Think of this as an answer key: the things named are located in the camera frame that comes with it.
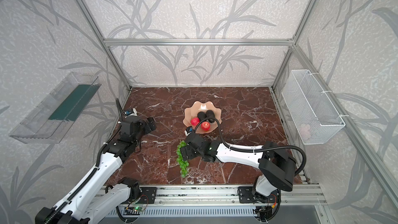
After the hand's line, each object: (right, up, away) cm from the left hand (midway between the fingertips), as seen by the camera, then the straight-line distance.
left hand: (149, 116), depth 81 cm
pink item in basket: (+77, -6, -9) cm, 78 cm away
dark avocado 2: (+27, -1, +16) cm, 31 cm away
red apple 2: (+30, -7, +11) cm, 33 cm away
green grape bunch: (+18, -25, 0) cm, 31 cm away
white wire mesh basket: (+74, 0, -21) cm, 77 cm away
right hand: (+20, -14, +2) cm, 25 cm away
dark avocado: (+32, 0, +18) cm, 37 cm away
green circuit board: (-1, -41, -10) cm, 43 cm away
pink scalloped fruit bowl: (+24, +4, +23) cm, 34 cm away
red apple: (+23, -5, +15) cm, 28 cm away
